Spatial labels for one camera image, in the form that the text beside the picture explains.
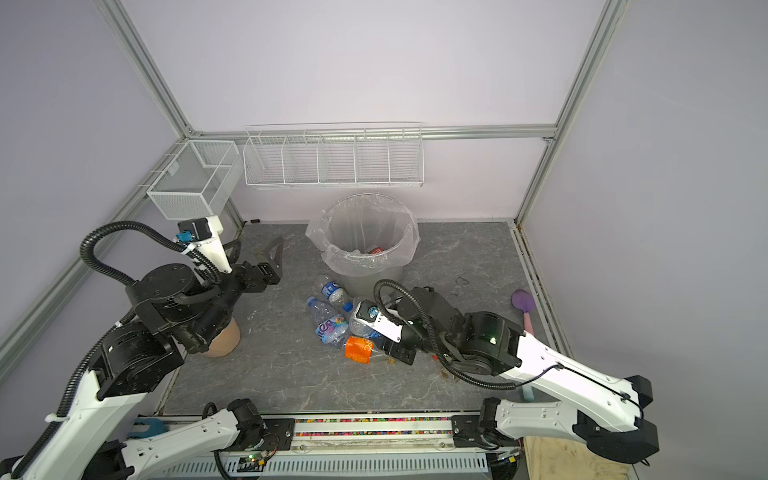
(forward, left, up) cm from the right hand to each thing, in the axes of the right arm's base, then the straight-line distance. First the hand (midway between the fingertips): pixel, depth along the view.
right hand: (379, 325), depth 61 cm
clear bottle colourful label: (+13, +17, -25) cm, 33 cm away
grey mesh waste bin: (+24, +8, -23) cm, 34 cm away
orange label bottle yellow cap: (+4, +7, -24) cm, 26 cm away
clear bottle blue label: (-1, +3, 0) cm, 3 cm away
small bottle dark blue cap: (+24, +18, -25) cm, 39 cm away
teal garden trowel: (-6, -38, -29) cm, 49 cm away
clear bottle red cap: (+39, +4, -24) cm, 46 cm away
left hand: (+8, +21, +16) cm, 27 cm away
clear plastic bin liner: (+42, +8, -18) cm, 46 cm away
